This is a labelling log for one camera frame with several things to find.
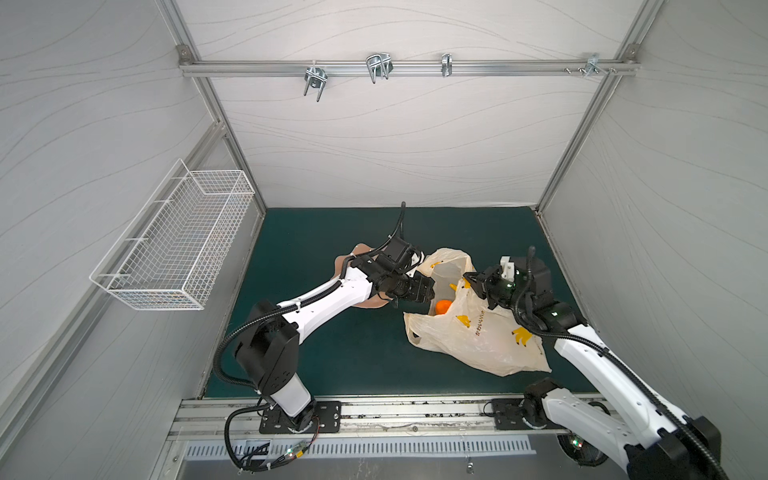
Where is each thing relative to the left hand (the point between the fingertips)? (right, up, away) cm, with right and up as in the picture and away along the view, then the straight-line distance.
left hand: (427, 289), depth 81 cm
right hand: (+10, +7, -4) cm, 13 cm away
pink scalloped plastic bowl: (-13, +1, -20) cm, 24 cm away
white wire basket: (-62, +10, -14) cm, 64 cm away
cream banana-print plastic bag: (+7, -7, -9) cm, 13 cm away
